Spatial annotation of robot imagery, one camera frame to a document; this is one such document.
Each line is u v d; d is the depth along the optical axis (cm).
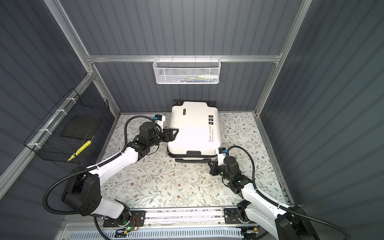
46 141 63
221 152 75
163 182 86
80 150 68
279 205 45
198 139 80
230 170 65
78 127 72
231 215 74
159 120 74
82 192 43
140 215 75
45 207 40
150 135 66
